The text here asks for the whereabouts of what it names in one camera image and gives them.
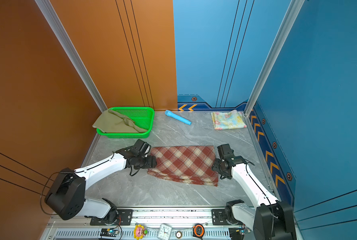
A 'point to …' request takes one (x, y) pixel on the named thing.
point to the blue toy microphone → (169, 113)
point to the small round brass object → (179, 234)
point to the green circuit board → (109, 232)
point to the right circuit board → (236, 233)
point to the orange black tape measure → (198, 231)
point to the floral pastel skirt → (227, 120)
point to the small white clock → (164, 231)
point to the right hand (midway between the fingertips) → (216, 169)
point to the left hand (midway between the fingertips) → (152, 162)
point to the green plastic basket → (143, 117)
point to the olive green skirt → (110, 121)
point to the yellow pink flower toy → (139, 232)
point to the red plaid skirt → (194, 164)
